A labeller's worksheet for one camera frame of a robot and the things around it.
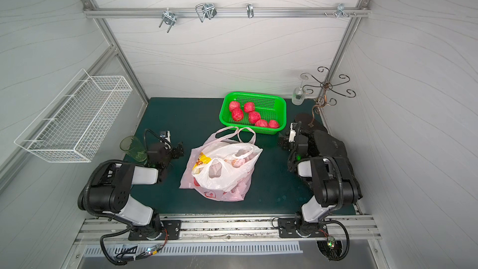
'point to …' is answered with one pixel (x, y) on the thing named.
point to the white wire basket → (73, 127)
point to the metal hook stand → (325, 86)
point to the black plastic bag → (326, 145)
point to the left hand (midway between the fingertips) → (173, 142)
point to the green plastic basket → (269, 106)
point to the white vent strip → (135, 250)
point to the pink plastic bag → (245, 135)
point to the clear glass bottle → (298, 96)
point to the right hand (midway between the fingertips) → (291, 132)
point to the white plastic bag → (225, 165)
